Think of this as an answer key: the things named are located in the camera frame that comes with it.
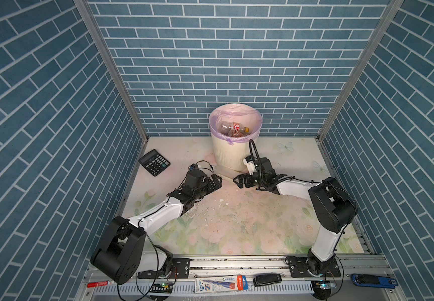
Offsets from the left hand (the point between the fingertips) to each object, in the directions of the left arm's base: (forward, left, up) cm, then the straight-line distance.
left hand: (217, 182), depth 87 cm
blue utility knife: (-39, -59, -7) cm, 71 cm away
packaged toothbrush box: (-38, -3, -10) cm, 40 cm away
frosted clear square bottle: (+10, -5, -7) cm, 13 cm away
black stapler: (-37, -19, -11) cm, 43 cm away
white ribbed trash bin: (+13, -7, +3) cm, 15 cm away
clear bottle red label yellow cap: (+29, -8, +7) cm, 31 cm away
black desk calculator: (+19, +36, -10) cm, 42 cm away
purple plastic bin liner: (+32, -16, +14) cm, 39 cm away
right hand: (+6, -11, -5) cm, 14 cm away
